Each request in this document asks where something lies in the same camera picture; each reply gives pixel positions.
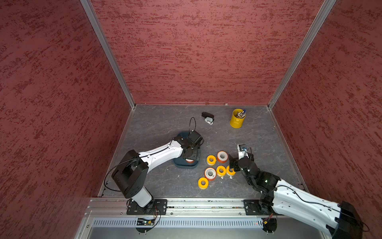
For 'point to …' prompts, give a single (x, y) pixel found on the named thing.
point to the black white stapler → (209, 118)
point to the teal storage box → (180, 162)
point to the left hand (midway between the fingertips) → (189, 157)
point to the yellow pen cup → (237, 118)
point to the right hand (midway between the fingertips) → (236, 157)
